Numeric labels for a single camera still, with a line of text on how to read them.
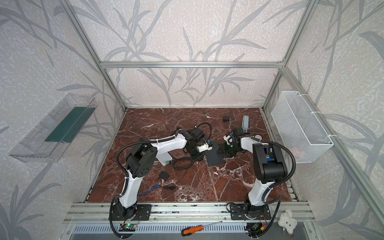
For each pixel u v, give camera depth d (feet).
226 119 3.70
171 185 2.71
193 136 2.41
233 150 2.72
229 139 2.91
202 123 2.76
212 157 3.00
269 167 1.60
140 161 1.74
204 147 2.81
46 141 2.07
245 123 3.45
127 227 2.35
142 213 2.38
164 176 2.79
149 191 2.64
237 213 2.38
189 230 2.22
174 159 3.04
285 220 2.26
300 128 2.07
